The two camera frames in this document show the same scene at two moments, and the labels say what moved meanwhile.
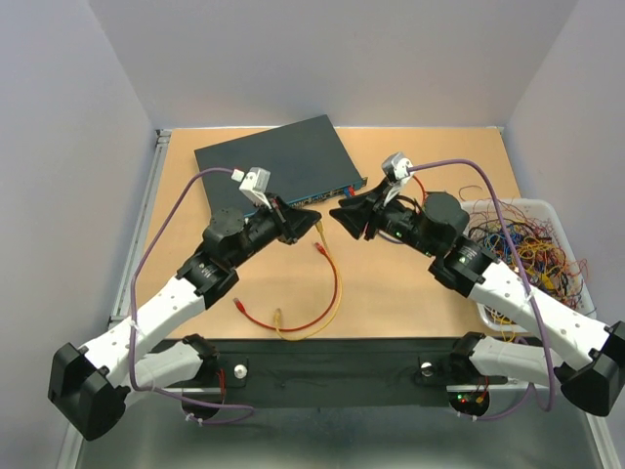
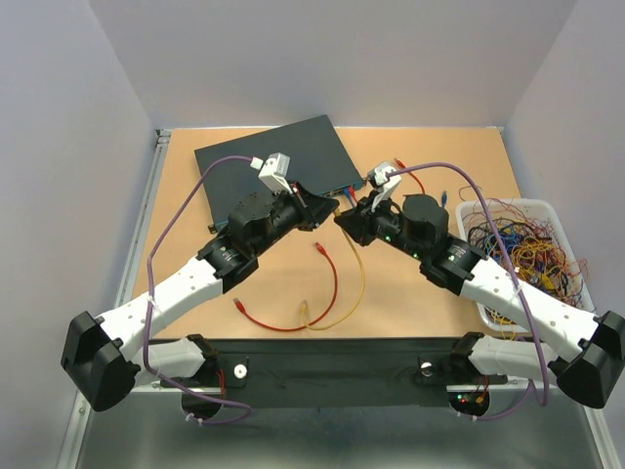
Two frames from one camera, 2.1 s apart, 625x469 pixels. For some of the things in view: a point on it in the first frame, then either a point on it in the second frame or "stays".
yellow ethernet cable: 277,314 to 303,305
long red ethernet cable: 270,328 stays
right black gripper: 354,212 stays
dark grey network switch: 306,160 stays
